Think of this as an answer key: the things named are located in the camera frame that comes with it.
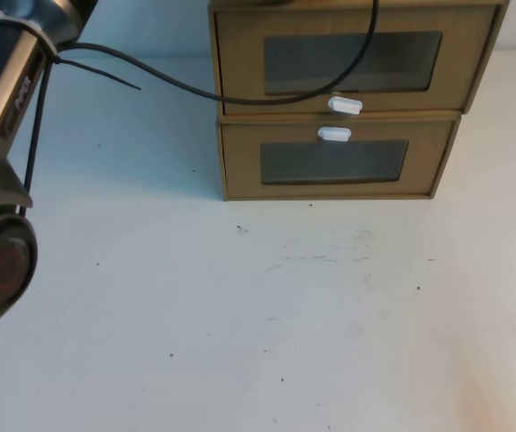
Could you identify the white drawer handle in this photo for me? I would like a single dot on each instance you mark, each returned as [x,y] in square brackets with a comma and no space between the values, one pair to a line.
[344,105]
[335,134]

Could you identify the brown shoebox drawer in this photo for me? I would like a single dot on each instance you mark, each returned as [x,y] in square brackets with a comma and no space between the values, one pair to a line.
[352,63]

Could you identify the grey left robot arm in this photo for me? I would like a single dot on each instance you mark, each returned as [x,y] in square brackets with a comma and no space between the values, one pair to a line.
[31,32]

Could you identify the brown lower shoebox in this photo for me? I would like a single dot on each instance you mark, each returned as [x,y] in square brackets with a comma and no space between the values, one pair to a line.
[390,155]

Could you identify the brown upper shoebox shell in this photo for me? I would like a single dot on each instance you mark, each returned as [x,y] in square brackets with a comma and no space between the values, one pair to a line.
[482,54]

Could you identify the black cable tie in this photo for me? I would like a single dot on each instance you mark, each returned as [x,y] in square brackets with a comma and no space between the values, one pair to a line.
[59,61]

